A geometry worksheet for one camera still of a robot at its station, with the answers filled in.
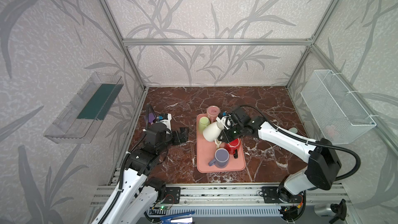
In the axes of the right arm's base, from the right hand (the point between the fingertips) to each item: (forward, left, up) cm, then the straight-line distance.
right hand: (219, 133), depth 80 cm
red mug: (-4, -9, -6) cm, 11 cm away
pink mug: (+15, +3, -3) cm, 16 cm away
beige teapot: (-4, +1, -3) cm, 5 cm away
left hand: (0, +17, +9) cm, 19 cm away
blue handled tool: (-35, +24, -12) cm, 44 cm away
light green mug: (+9, +8, -4) cm, 13 cm away
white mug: (-1, +4, +2) cm, 5 cm away
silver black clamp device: (-33, -45, +1) cm, 55 cm away
